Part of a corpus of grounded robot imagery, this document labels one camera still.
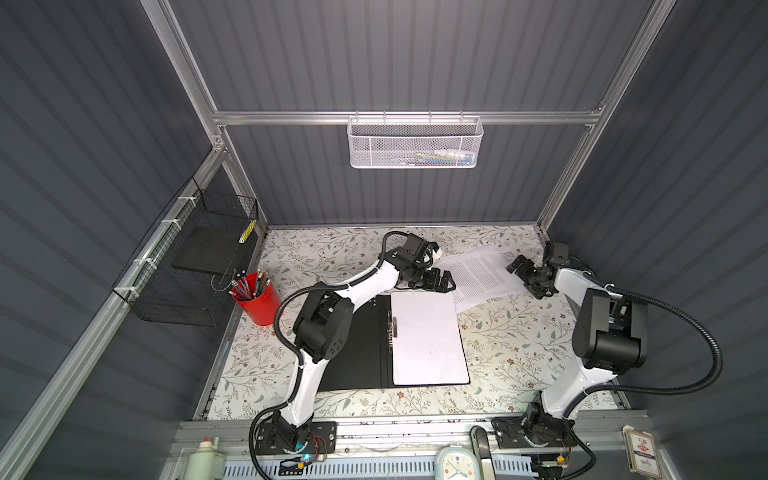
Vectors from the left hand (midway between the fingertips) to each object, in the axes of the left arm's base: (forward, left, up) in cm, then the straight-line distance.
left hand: (444, 284), depth 91 cm
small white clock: (-45, +4, -8) cm, 45 cm away
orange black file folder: (-20, +24, -11) cm, 33 cm away
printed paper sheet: (+9, -16, -10) cm, 21 cm away
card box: (-45, -41, -8) cm, 61 cm away
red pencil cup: (-3, +55, +5) cm, 55 cm away
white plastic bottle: (-42, +60, -4) cm, 73 cm away
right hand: (+5, -27, -3) cm, 28 cm away
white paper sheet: (-16, +7, -9) cm, 20 cm away
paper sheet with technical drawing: (+19, -27, -10) cm, 35 cm away
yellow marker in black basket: (+7, +57, +17) cm, 59 cm away
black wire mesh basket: (-4, +68, +16) cm, 70 cm away
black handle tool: (-40, -2, -7) cm, 41 cm away
